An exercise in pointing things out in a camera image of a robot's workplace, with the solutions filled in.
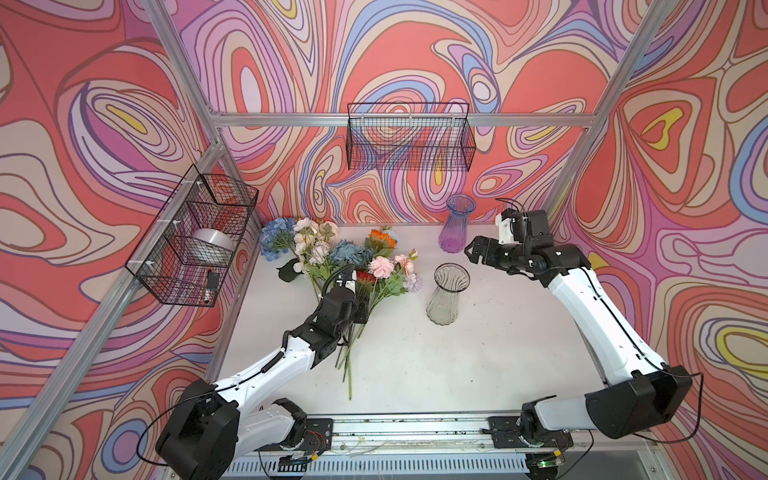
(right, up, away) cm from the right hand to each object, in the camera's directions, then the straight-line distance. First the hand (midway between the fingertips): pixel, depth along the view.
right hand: (482, 259), depth 78 cm
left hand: (-31, -10, +6) cm, 33 cm away
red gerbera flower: (-33, -5, +12) cm, 35 cm away
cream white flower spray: (-51, +5, +25) cm, 57 cm away
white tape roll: (-67, +3, -8) cm, 68 cm away
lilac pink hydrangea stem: (-22, -8, +14) cm, 27 cm away
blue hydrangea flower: (-65, +7, +27) cm, 71 cm away
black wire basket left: (-76, +3, -3) cm, 77 cm away
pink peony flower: (-27, -3, +8) cm, 28 cm away
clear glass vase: (-7, -6, +6) cm, 12 cm away
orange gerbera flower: (-28, +6, +13) cm, 31 cm away
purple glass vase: (-2, +8, +26) cm, 28 cm away
